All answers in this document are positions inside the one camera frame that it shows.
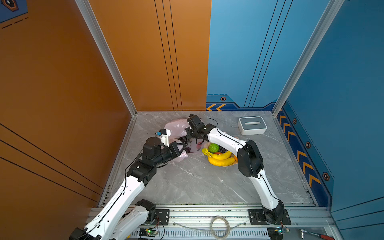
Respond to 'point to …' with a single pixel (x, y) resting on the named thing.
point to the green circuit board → (148, 232)
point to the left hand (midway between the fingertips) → (187, 144)
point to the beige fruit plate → (206, 146)
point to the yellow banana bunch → (221, 160)
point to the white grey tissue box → (252, 125)
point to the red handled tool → (322, 236)
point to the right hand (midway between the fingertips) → (186, 133)
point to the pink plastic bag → (178, 128)
